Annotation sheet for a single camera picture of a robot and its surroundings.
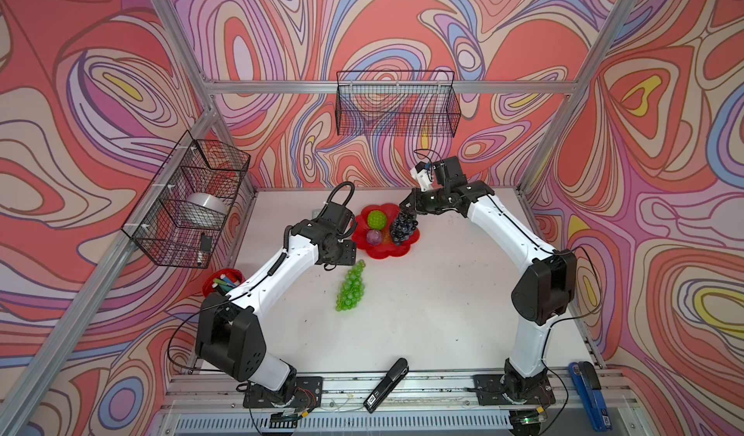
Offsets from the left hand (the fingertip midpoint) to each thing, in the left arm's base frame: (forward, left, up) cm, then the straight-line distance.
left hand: (346, 256), depth 84 cm
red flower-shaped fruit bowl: (+13, -13, -14) cm, 23 cm away
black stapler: (-29, -14, -9) cm, 33 cm away
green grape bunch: (-5, -1, -11) cm, 12 cm away
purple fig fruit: (+13, -8, -9) cm, 18 cm away
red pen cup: (-6, +36, +1) cm, 36 cm away
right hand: (+10, -16, +8) cm, 21 cm away
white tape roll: (+1, +34, +19) cm, 39 cm away
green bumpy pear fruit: (+19, -9, -7) cm, 23 cm away
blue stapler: (-31, -63, -12) cm, 71 cm away
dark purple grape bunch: (+6, -17, +6) cm, 19 cm away
